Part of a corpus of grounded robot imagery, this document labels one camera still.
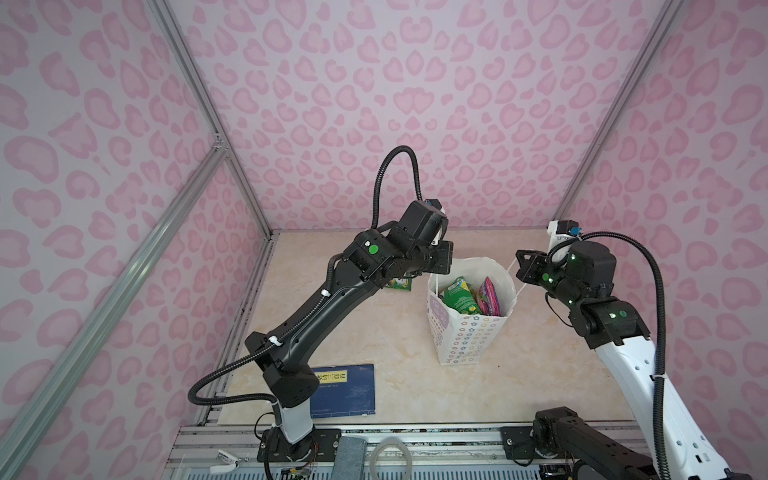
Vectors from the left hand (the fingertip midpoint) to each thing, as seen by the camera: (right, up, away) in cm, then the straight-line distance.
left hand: (451, 250), depth 65 cm
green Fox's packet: (-10, -11, +38) cm, 41 cm away
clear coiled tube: (-13, -48, +11) cm, 51 cm away
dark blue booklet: (-26, -38, +17) cm, 50 cm away
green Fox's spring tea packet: (+5, -12, +16) cm, 21 cm away
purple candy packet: (+11, -12, +10) cm, 19 cm away
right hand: (+16, 0, +3) cm, 17 cm away
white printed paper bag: (+4, -22, +10) cm, 25 cm away
